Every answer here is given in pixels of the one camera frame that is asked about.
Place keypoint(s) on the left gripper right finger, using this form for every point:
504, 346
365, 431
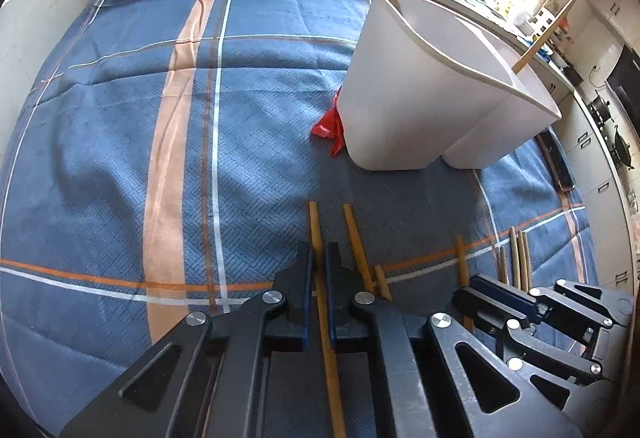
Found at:
430, 377

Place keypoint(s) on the light bamboo chopstick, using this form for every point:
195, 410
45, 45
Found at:
522, 261
515, 258
527, 262

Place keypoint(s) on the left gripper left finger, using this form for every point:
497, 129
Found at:
207, 376

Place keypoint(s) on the blue plaid tablecloth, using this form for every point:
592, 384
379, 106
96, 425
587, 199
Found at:
163, 161

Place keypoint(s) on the chopstick in right cup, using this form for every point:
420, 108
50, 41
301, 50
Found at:
545, 35

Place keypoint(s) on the black smartphone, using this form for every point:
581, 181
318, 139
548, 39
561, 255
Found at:
554, 157

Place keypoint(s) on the red plastic scrap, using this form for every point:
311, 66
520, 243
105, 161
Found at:
330, 127

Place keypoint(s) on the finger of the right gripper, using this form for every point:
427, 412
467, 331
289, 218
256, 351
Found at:
594, 302
490, 303

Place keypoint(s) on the white double utensil holder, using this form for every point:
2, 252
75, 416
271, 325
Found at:
424, 84

